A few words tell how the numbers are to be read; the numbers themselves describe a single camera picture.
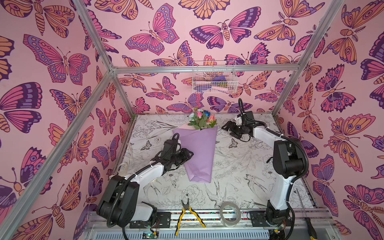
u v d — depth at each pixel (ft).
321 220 2.42
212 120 3.71
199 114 3.60
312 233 2.25
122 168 3.03
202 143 3.39
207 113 3.71
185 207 2.54
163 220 2.41
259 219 2.39
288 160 1.75
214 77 3.12
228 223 2.26
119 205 1.39
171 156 2.30
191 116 3.72
